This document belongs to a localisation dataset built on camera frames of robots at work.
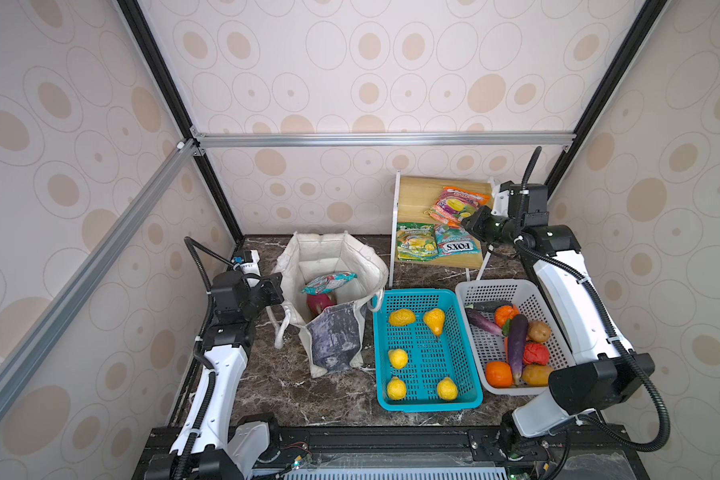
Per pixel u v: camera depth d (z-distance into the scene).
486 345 0.90
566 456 0.70
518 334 0.85
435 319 0.92
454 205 0.78
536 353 0.83
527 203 0.54
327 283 0.89
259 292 0.64
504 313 0.92
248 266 0.67
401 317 0.92
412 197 0.84
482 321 0.92
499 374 0.80
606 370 0.41
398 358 0.83
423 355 0.89
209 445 0.39
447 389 0.78
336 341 0.76
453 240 0.95
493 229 0.64
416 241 0.93
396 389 0.79
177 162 0.82
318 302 0.92
